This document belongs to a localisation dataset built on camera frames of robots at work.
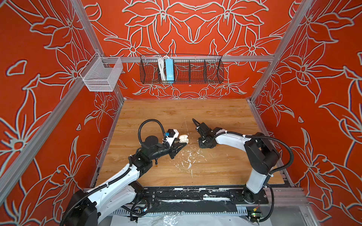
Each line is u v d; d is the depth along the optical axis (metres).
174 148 0.64
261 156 0.48
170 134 0.61
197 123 0.85
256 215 0.68
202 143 0.84
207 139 0.68
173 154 0.65
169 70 0.89
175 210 0.70
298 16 0.73
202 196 0.74
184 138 0.71
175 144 0.66
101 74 0.94
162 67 0.89
